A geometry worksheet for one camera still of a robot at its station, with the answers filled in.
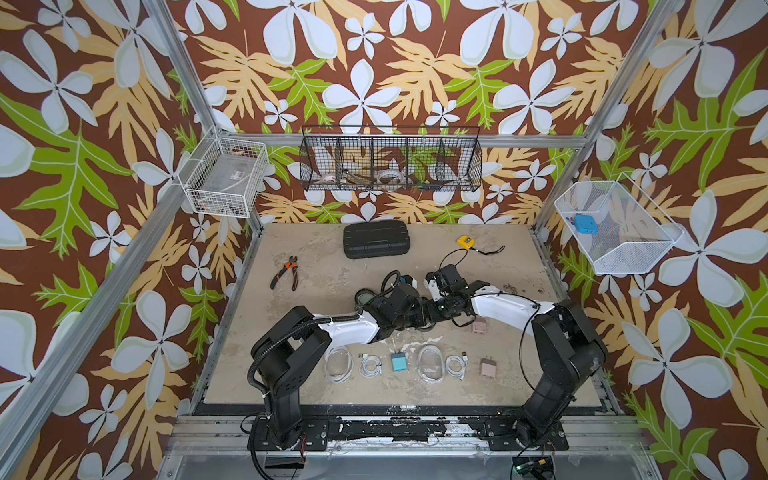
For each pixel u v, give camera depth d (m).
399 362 0.85
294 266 1.08
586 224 0.86
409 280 0.84
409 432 0.75
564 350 0.47
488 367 0.82
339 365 0.85
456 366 0.85
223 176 0.86
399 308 0.70
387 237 1.12
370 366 0.85
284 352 0.47
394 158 0.99
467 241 1.15
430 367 0.85
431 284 0.87
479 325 0.91
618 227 0.82
